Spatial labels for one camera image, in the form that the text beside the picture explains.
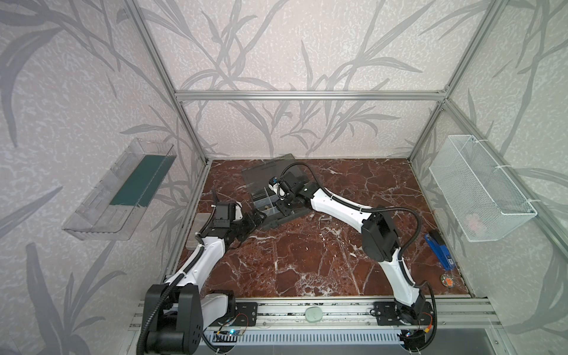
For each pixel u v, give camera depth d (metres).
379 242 0.54
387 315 0.74
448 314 0.75
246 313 0.73
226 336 0.72
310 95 0.96
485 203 0.62
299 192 0.69
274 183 0.82
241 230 0.74
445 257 0.83
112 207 0.65
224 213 0.67
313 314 0.72
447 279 0.81
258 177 1.12
